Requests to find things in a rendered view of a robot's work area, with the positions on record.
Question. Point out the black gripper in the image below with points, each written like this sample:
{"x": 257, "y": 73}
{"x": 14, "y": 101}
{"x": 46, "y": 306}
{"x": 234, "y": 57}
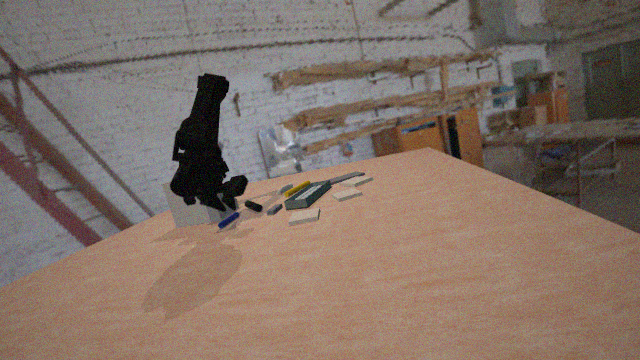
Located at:
{"x": 210, "y": 185}

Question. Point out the grey keyboard with white letter keys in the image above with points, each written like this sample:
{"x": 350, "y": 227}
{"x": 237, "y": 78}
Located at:
{"x": 308, "y": 195}

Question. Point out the dark blue stylus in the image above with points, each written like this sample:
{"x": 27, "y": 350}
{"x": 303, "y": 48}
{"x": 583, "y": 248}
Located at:
{"x": 227, "y": 220}

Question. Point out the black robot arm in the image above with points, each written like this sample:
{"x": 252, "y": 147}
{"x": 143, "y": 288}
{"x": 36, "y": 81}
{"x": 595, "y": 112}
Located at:
{"x": 198, "y": 136}

